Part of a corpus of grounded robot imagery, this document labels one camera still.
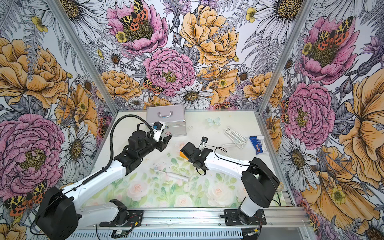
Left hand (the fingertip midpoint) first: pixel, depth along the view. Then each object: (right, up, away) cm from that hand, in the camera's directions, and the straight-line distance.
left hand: (166, 136), depth 81 cm
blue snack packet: (+57, -6, +18) cm, 60 cm away
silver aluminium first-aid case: (+1, +11, +18) cm, 21 cm away
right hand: (+17, -14, +6) cm, 23 cm away
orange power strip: (+10, -8, -11) cm, 17 cm away
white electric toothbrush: (+3, -23, +6) cm, 24 cm away
